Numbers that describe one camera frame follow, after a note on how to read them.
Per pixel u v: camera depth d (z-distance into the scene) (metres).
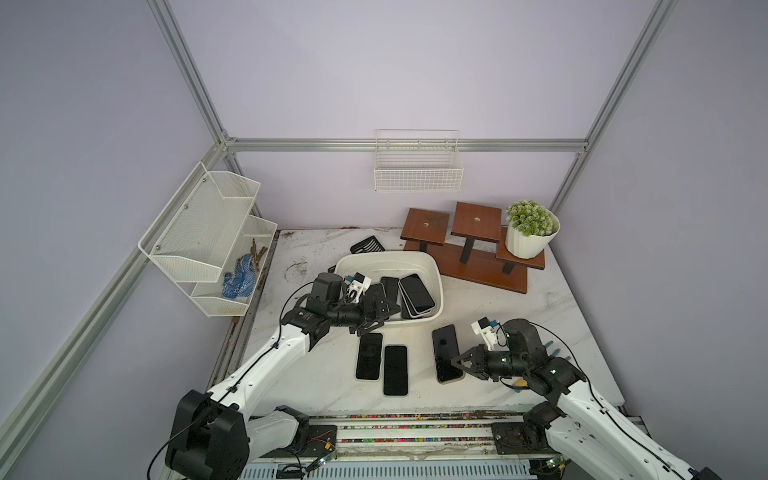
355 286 0.75
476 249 1.14
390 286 1.01
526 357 0.60
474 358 0.69
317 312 0.62
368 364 0.84
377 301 0.68
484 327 0.73
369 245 1.15
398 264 1.07
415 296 0.98
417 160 0.94
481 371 0.66
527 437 0.66
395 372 0.84
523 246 0.86
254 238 0.96
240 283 0.88
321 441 0.73
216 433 0.39
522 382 0.60
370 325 0.69
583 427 0.51
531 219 0.81
